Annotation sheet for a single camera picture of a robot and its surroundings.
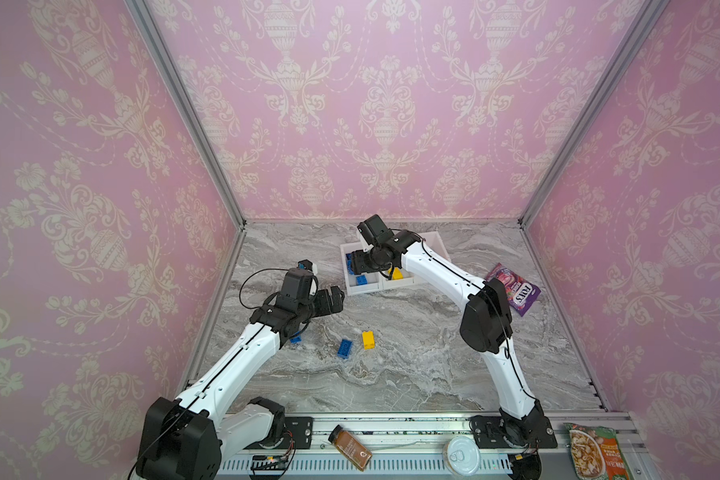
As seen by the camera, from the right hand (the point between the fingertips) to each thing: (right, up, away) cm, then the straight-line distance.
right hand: (360, 264), depth 92 cm
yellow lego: (+3, -22, -4) cm, 22 cm away
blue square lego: (0, -6, +8) cm, 10 cm away
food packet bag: (+57, -44, -21) cm, 75 cm away
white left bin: (+5, -6, +10) cm, 13 cm away
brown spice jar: (-1, -42, -23) cm, 48 cm away
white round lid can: (+24, -42, -25) cm, 54 cm away
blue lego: (-19, -23, -3) cm, 30 cm away
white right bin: (+27, +7, +15) cm, 31 cm away
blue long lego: (-4, -25, -4) cm, 26 cm away
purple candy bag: (+53, -10, +5) cm, 54 cm away
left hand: (-7, -9, -9) cm, 15 cm away
